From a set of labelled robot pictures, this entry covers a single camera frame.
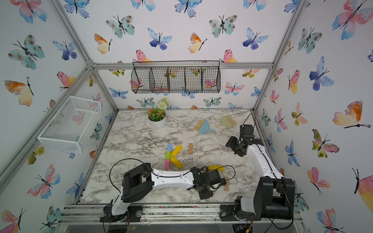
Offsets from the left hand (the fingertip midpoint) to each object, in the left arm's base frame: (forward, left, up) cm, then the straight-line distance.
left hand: (210, 192), depth 80 cm
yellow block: (+26, +20, 0) cm, 33 cm away
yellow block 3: (+5, 0, +21) cm, 22 cm away
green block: (+23, +25, 0) cm, 34 cm away
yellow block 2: (+18, +19, 0) cm, 27 cm away
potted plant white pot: (+45, +33, +4) cm, 56 cm away
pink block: (+17, +25, 0) cm, 30 cm away
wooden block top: (+28, +11, -1) cm, 30 cm away
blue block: (+30, +25, -1) cm, 38 cm away
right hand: (+23, -15, +11) cm, 30 cm away
